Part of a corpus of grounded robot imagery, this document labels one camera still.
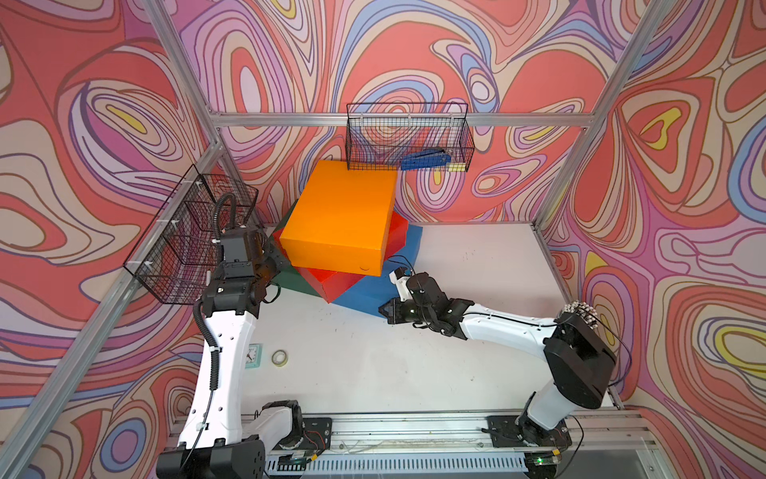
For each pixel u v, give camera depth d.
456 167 0.84
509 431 0.73
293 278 0.89
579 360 0.44
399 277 0.76
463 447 0.72
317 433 0.73
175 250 0.71
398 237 0.91
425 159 0.91
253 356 0.84
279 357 0.86
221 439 0.36
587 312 0.75
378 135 0.95
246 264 0.50
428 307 0.65
